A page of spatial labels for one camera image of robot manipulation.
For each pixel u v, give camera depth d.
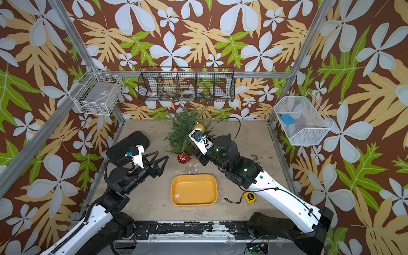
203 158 0.56
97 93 0.86
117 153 0.99
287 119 0.86
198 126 0.70
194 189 0.88
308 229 0.38
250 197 0.82
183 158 0.69
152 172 0.62
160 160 0.63
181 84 0.98
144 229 0.74
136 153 0.61
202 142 0.52
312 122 0.77
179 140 0.75
